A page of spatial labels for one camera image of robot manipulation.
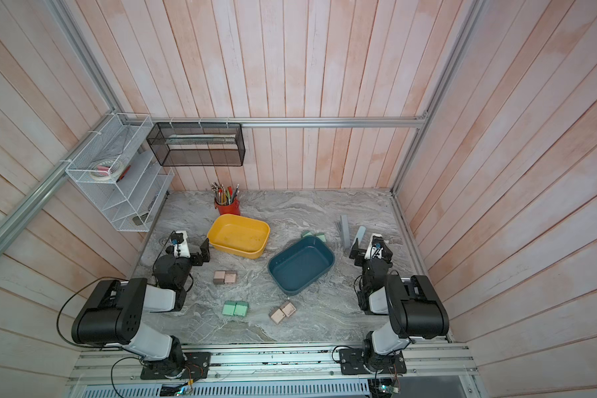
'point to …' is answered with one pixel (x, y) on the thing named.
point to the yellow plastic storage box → (240, 236)
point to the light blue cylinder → (360, 235)
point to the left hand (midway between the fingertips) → (197, 240)
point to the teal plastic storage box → (299, 264)
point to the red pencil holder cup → (226, 200)
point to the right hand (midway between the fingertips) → (370, 239)
